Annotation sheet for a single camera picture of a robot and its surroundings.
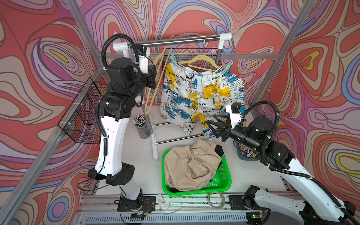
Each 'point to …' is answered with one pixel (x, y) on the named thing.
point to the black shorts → (219, 150)
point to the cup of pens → (140, 122)
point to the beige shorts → (188, 168)
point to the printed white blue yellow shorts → (189, 98)
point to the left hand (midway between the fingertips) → (156, 66)
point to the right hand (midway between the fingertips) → (210, 123)
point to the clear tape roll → (209, 202)
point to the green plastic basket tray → (221, 179)
